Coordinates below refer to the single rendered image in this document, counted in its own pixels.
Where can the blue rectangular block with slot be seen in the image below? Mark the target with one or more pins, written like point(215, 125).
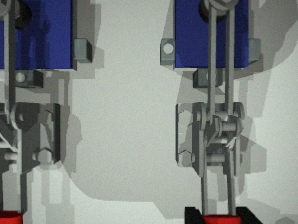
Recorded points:
point(191, 37)
point(46, 44)

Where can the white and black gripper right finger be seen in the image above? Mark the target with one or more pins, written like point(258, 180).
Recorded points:
point(247, 217)

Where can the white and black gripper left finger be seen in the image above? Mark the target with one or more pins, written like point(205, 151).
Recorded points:
point(193, 216)

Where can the light grey fixture plate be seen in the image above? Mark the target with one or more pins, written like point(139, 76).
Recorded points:
point(118, 121)

